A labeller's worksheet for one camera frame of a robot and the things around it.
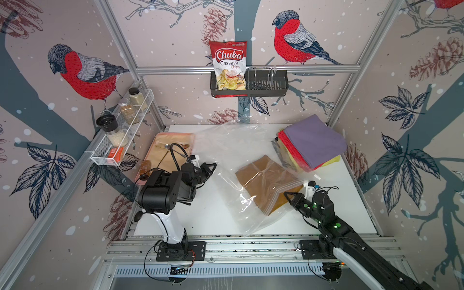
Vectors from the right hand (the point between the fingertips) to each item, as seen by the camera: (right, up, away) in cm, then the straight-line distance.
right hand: (284, 192), depth 82 cm
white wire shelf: (-73, +19, -16) cm, 78 cm away
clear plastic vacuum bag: (-24, +20, +23) cm, 39 cm away
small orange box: (-66, +19, -18) cm, 71 cm away
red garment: (+9, +15, +9) cm, 20 cm away
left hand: (-31, +13, +12) cm, 36 cm away
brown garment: (-8, +4, +2) cm, 9 cm away
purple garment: (+20, +24, +11) cm, 33 cm away
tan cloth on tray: (-64, +17, +25) cm, 71 cm away
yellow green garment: (+8, +12, +11) cm, 18 cm away
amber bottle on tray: (-72, +8, +13) cm, 73 cm away
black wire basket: (-8, +59, +25) cm, 64 cm away
